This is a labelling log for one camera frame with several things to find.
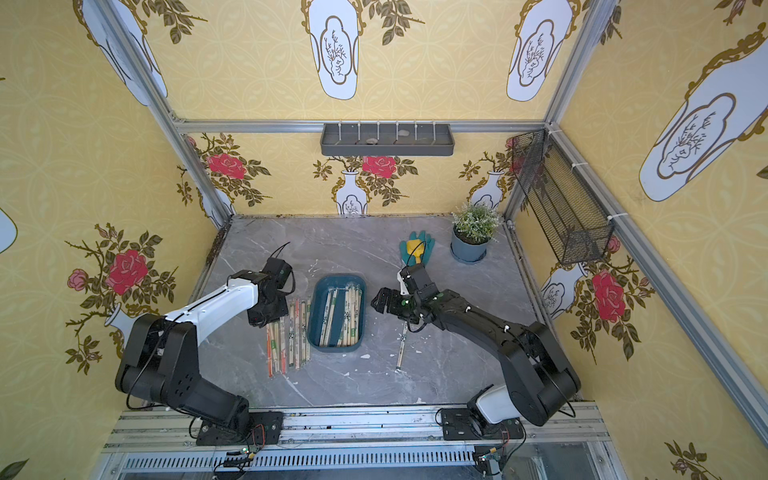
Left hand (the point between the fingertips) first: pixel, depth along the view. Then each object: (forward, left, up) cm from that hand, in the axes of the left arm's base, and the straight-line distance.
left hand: (278, 315), depth 90 cm
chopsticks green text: (-4, -6, -3) cm, 8 cm away
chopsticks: (-8, -37, -2) cm, 38 cm away
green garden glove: (+22, -41, -2) cm, 47 cm away
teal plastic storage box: (+4, -11, -1) cm, 12 cm away
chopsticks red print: (-9, -2, -3) cm, 10 cm away
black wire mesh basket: (+12, -85, +23) cm, 89 cm away
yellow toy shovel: (+28, -42, -2) cm, 51 cm away
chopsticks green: (-5, -4, -3) cm, 7 cm away
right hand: (-2, -31, +5) cm, 32 cm away
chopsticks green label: (-5, -10, +1) cm, 11 cm away
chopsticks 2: (-11, -2, +2) cm, 11 cm away
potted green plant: (+22, -61, +12) cm, 66 cm away
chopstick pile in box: (-5, -22, -1) cm, 22 cm away
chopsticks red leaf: (-9, +1, -3) cm, 10 cm away
